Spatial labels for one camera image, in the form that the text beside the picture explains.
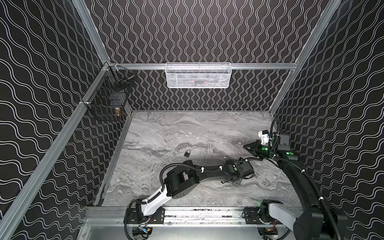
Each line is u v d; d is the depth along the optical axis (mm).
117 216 763
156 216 759
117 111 821
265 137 748
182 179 546
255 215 741
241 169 675
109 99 978
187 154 973
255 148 697
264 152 682
